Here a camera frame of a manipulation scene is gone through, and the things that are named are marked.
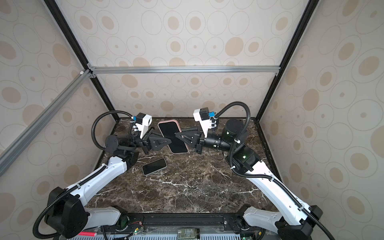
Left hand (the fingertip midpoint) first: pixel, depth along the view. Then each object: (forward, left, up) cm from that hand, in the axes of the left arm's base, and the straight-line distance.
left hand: (171, 147), depth 53 cm
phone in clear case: (+11, +17, -41) cm, 46 cm away
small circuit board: (-23, -6, -36) cm, 44 cm away
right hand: (+2, -3, +4) cm, 5 cm away
